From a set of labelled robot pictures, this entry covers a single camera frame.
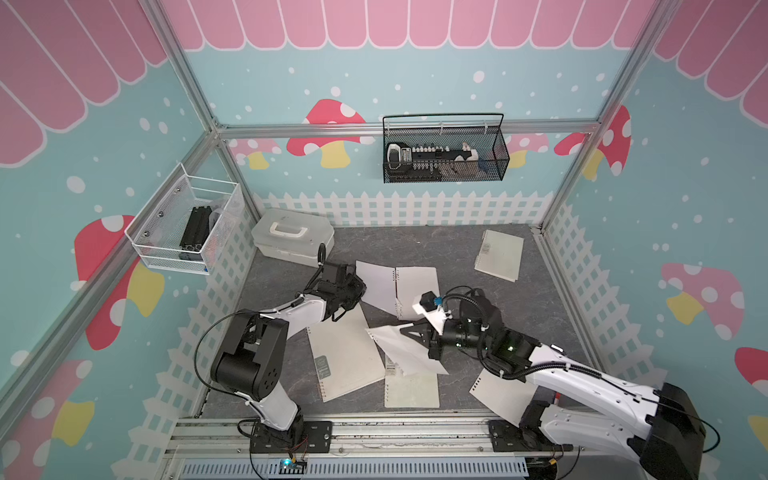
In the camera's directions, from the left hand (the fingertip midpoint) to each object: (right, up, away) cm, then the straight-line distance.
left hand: (369, 288), depth 94 cm
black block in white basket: (-39, +15, -24) cm, 48 cm away
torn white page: (+12, -14, -22) cm, 28 cm away
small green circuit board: (-17, -41, -22) cm, 50 cm away
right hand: (+10, -7, -25) cm, 28 cm away
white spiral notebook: (+8, -2, +8) cm, 12 cm away
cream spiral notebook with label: (+47, +11, +16) cm, 51 cm away
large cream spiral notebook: (-6, -19, -8) cm, 21 cm away
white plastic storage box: (-27, +18, +9) cm, 33 cm away
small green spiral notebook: (+14, -26, -14) cm, 33 cm away
